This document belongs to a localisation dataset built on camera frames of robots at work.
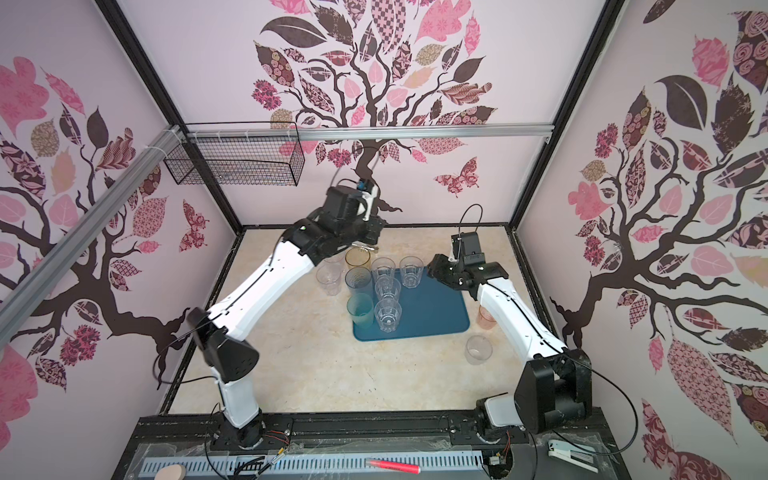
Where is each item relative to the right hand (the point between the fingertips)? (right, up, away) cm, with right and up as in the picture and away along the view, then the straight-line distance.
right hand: (434, 265), depth 84 cm
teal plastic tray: (-1, -13, +4) cm, 14 cm away
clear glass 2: (-14, -8, +14) cm, 21 cm away
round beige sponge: (-65, -48, -15) cm, 82 cm away
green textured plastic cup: (-22, -13, +5) cm, 26 cm away
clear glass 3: (-13, -16, +9) cm, 23 cm away
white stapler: (+32, -44, -15) cm, 57 cm away
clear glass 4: (-5, -3, +17) cm, 18 cm away
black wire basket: (-76, +42, +38) cm, 95 cm away
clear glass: (-15, +1, +14) cm, 21 cm away
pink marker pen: (-12, -47, -15) cm, 51 cm away
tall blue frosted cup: (-23, -5, +11) cm, 26 cm away
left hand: (-16, +11, -7) cm, 21 cm away
